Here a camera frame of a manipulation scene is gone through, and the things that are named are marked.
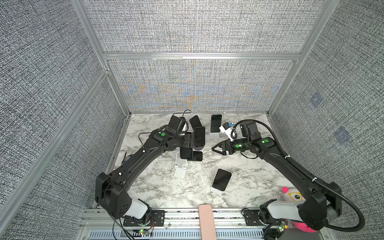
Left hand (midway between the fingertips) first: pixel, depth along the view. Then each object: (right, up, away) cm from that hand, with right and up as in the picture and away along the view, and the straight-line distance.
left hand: (188, 141), depth 79 cm
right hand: (+14, -2, -4) cm, 15 cm away
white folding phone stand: (-5, -19, +8) cm, 21 cm away
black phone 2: (+6, +3, +13) cm, 15 cm away
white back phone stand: (+18, +1, +27) cm, 32 cm away
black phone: (+5, -12, +18) cm, 22 cm away
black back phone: (+4, +11, +16) cm, 19 cm away
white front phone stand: (+15, -27, +1) cm, 31 cm away
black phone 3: (+18, +10, +20) cm, 29 cm away
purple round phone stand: (+6, -6, +18) cm, 20 cm away
